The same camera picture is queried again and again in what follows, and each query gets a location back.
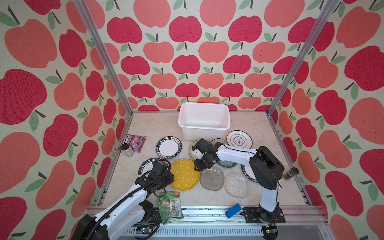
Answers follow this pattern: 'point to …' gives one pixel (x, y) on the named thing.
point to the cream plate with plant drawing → (192, 155)
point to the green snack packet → (169, 204)
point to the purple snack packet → (131, 144)
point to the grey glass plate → (211, 179)
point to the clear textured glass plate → (237, 185)
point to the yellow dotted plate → (185, 176)
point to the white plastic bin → (204, 120)
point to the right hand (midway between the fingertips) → (197, 170)
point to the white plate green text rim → (169, 147)
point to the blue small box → (233, 211)
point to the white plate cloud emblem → (239, 139)
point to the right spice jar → (289, 174)
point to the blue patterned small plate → (225, 163)
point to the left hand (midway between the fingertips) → (173, 180)
